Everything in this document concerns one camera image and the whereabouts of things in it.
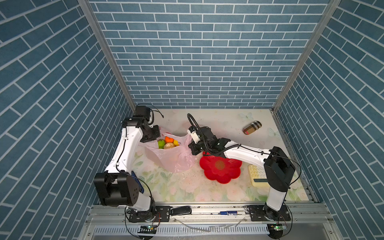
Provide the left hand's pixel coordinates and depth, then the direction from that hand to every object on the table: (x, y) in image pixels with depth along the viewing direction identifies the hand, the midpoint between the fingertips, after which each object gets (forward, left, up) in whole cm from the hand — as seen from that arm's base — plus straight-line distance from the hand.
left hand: (157, 135), depth 82 cm
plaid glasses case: (+16, -62, -14) cm, 65 cm away
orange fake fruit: (+6, -4, -13) cm, 15 cm away
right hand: (-3, -17, -5) cm, 18 cm away
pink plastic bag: (-10, -10, -11) cm, 18 cm away
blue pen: (-35, -38, -18) cm, 55 cm away
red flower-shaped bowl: (-12, -36, -18) cm, 42 cm away
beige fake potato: (0, -5, -12) cm, 13 cm away
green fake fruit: (+3, 0, -13) cm, 14 cm away
